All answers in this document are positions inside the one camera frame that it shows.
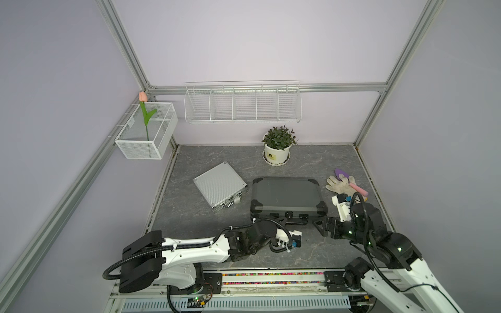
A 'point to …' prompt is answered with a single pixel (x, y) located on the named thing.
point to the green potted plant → (280, 138)
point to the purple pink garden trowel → (339, 172)
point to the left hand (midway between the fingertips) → (284, 216)
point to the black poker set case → (286, 197)
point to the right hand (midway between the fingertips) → (320, 220)
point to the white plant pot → (275, 156)
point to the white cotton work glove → (342, 185)
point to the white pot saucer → (276, 164)
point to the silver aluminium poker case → (221, 186)
